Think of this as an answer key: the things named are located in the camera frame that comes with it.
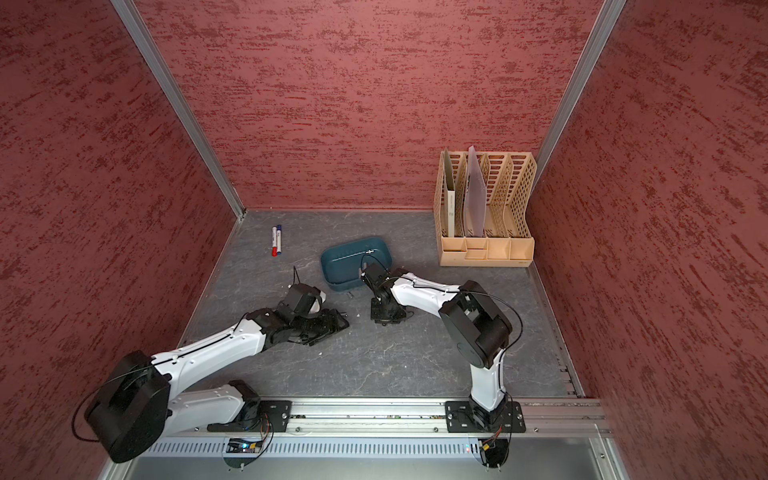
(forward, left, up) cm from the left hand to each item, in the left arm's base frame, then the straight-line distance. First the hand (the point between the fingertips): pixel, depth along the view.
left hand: (340, 334), depth 83 cm
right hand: (+5, -12, -5) cm, 14 cm away
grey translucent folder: (+43, -43, +14) cm, 62 cm away
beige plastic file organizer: (+51, -56, +15) cm, 77 cm away
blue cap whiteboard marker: (+38, +29, -4) cm, 48 cm away
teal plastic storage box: (+29, +4, -5) cm, 29 cm away
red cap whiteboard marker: (+33, +30, -5) cm, 45 cm away
